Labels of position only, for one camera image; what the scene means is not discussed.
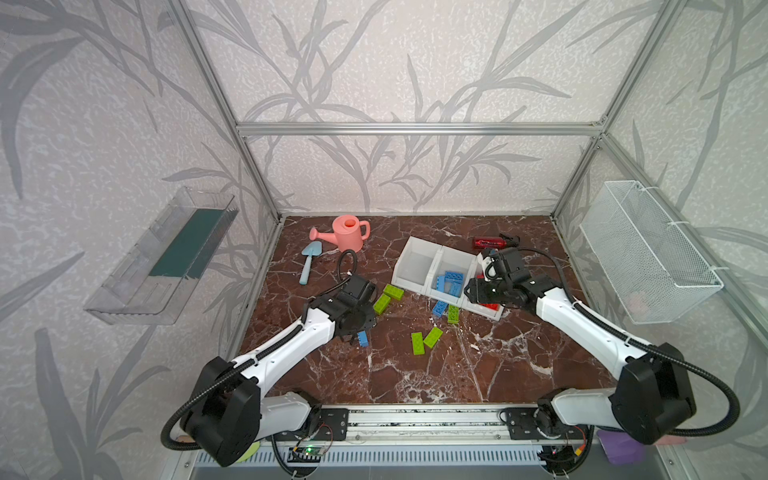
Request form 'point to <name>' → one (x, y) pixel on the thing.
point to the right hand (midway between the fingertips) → (472, 281)
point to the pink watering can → (348, 232)
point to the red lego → (493, 306)
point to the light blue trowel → (313, 249)
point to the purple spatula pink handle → (621, 448)
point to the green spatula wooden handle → (249, 452)
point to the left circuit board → (304, 454)
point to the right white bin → (485, 310)
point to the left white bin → (415, 265)
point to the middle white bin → (450, 260)
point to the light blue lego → (440, 283)
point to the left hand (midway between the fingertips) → (374, 311)
